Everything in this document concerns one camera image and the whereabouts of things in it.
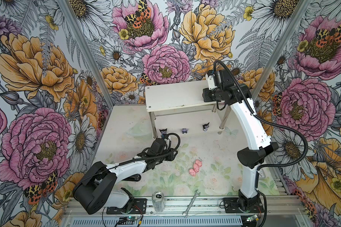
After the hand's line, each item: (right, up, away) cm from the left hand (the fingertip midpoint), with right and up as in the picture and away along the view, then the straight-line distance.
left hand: (174, 155), depth 87 cm
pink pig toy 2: (+15, -5, 0) cm, 16 cm away
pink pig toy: (+11, -9, -4) cm, 14 cm away
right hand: (+17, +33, -10) cm, 39 cm away
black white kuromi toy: (-7, +14, +5) cm, 16 cm away
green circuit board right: (+39, -27, -15) cm, 49 cm away
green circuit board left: (-21, -27, -16) cm, 37 cm away
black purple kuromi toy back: (+21, +17, +7) cm, 28 cm away
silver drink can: (-7, -13, -23) cm, 27 cm away
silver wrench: (+12, -19, -9) cm, 24 cm away
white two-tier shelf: (+3, +28, -10) cm, 30 cm away
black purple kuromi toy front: (+7, +14, +7) cm, 17 cm away
